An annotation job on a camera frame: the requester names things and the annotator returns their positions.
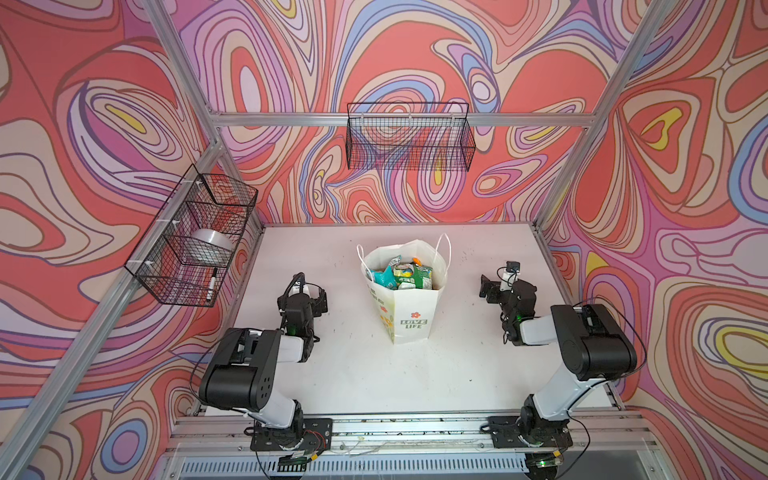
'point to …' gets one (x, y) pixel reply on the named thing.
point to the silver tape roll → (211, 241)
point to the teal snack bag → (386, 278)
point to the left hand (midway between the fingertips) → (307, 291)
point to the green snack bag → (404, 276)
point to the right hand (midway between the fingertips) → (497, 282)
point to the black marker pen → (211, 287)
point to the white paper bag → (407, 313)
